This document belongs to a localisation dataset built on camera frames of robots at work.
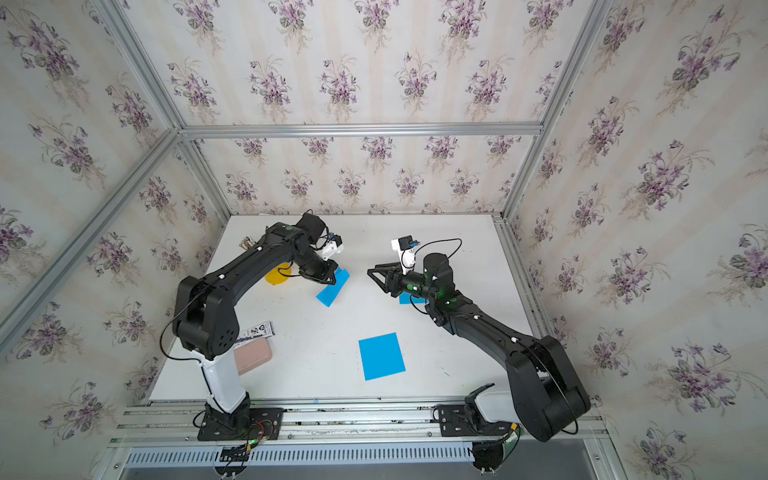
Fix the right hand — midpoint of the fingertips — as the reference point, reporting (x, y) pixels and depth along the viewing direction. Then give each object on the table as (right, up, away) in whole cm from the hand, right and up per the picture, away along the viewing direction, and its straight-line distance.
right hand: (375, 272), depth 77 cm
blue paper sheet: (-13, -7, +9) cm, 18 cm away
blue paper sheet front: (+1, -25, +7) cm, 26 cm away
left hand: (-12, -4, +10) cm, 16 cm away
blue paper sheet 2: (+8, -6, -4) cm, 11 cm away
